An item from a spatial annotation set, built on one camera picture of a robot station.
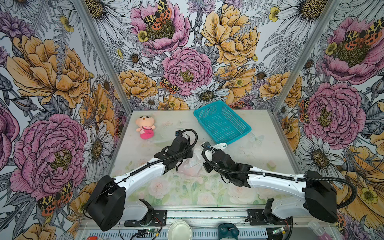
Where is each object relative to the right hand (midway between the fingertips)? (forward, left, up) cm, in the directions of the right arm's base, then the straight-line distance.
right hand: (203, 157), depth 80 cm
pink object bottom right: (-34, -53, -14) cm, 64 cm away
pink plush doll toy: (+32, +38, -7) cm, 50 cm away
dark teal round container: (-32, -9, -6) cm, 33 cm away
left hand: (+5, +7, -3) cm, 10 cm away
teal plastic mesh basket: (+37, -17, -15) cm, 44 cm away
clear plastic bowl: (+24, +26, -13) cm, 38 cm away
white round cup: (-29, +13, -15) cm, 35 cm away
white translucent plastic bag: (-3, +5, -4) cm, 7 cm away
